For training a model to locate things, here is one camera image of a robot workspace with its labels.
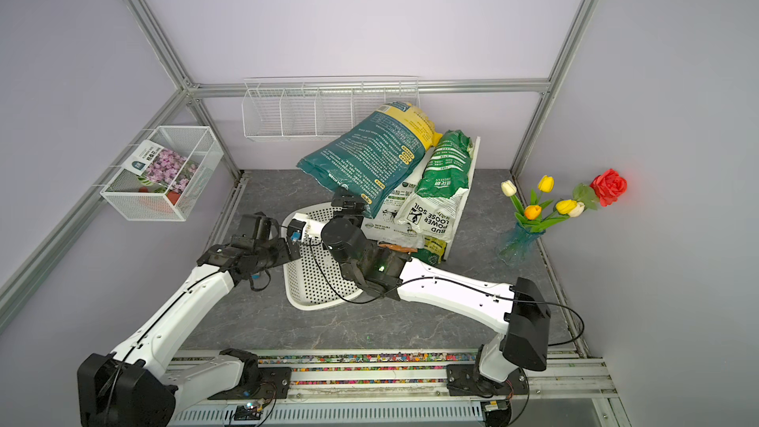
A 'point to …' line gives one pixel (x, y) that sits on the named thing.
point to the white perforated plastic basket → (316, 281)
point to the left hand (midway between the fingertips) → (285, 252)
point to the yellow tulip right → (565, 207)
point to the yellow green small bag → (433, 251)
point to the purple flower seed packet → (161, 170)
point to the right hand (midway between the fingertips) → (342, 199)
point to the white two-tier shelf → (460, 208)
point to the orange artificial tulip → (533, 212)
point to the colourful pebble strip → (369, 358)
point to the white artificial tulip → (509, 189)
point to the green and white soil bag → (431, 210)
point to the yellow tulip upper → (546, 184)
